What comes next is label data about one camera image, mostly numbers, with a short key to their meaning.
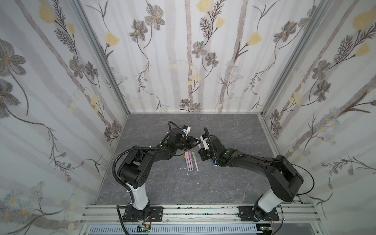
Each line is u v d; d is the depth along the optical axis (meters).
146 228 0.71
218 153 0.68
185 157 0.95
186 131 0.86
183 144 0.80
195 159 0.93
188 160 0.93
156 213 0.74
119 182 0.49
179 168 0.91
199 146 0.88
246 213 0.73
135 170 0.49
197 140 0.88
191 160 0.93
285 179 0.45
